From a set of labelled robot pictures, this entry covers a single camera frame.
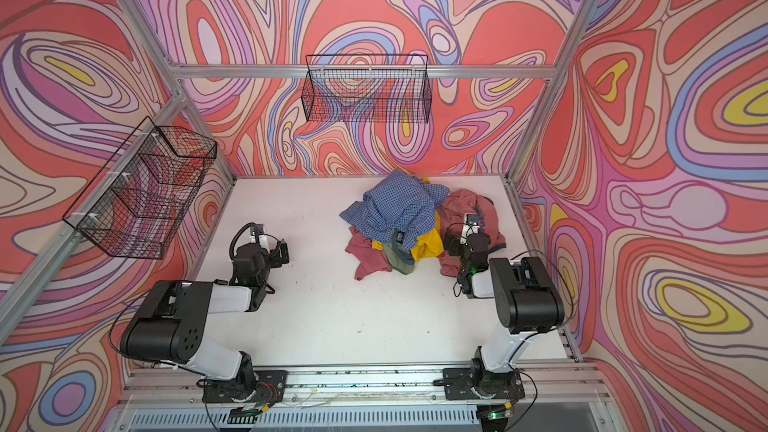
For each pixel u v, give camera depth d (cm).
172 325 45
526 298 48
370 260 93
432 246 88
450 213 101
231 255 70
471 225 81
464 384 73
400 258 93
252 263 72
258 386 73
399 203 92
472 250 73
